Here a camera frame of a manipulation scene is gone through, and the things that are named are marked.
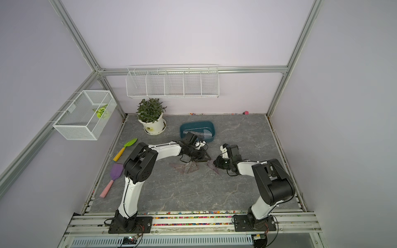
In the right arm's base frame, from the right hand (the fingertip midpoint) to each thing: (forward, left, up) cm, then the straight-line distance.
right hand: (213, 161), depth 94 cm
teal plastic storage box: (+28, +10, -1) cm, 29 cm away
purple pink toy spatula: (-6, +58, -1) cm, 59 cm away
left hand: (-1, +3, +2) cm, 3 cm away
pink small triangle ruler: (-3, +12, -2) cm, 13 cm away
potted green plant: (+24, +40, +15) cm, 49 cm away
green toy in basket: (+14, +60, +28) cm, 68 cm away
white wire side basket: (+14, +69, +26) cm, 75 cm away
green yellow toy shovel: (+13, +55, +1) cm, 57 cm away
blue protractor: (+21, +3, -1) cm, 21 cm away
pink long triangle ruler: (-4, +18, -2) cm, 19 cm away
